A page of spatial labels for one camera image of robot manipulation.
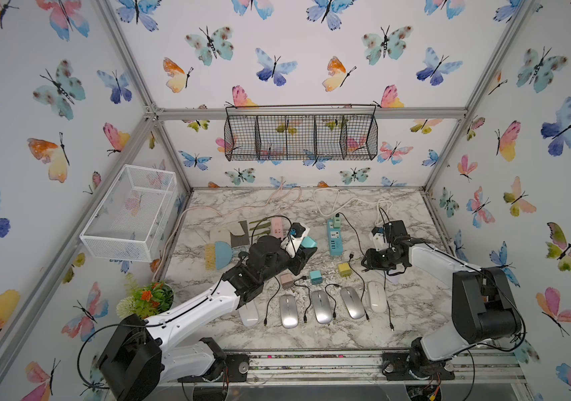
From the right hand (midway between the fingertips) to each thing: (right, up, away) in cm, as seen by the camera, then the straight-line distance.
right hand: (369, 260), depth 92 cm
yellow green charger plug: (-9, -4, +1) cm, 10 cm away
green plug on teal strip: (-10, +14, +9) cm, 19 cm away
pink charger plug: (-30, -7, -2) cm, 31 cm away
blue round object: (-57, +1, +5) cm, 57 cm away
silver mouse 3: (-8, -13, -7) cm, 17 cm away
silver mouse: (-29, -15, -9) cm, 34 cm away
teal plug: (-23, +9, -18) cm, 31 cm away
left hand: (-22, +8, -17) cm, 29 cm away
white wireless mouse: (-42, -16, -9) cm, 46 cm away
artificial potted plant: (-68, -6, -24) cm, 72 cm away
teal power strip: (-11, +8, +10) cm, 17 cm away
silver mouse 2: (-18, -14, -7) cm, 24 cm away
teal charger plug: (-20, -6, -1) cm, 20 cm away
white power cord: (-3, +22, +23) cm, 32 cm away
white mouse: (+1, -11, -7) cm, 13 cm away
